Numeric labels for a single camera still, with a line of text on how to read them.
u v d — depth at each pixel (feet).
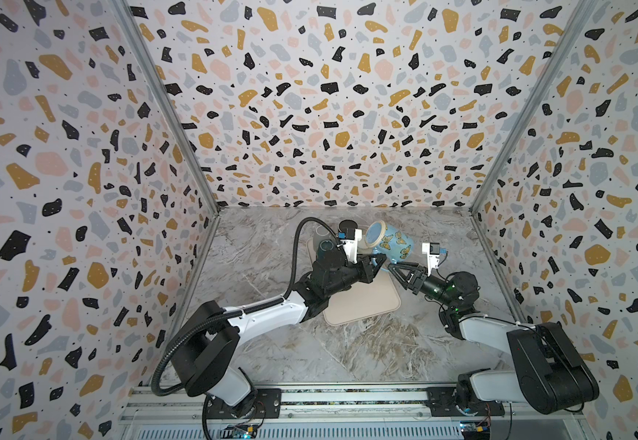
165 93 2.78
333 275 1.96
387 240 2.36
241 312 1.54
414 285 2.35
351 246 2.28
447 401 2.39
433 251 2.40
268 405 2.42
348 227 3.40
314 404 2.45
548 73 2.69
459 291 2.12
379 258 2.40
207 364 1.37
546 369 1.42
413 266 2.52
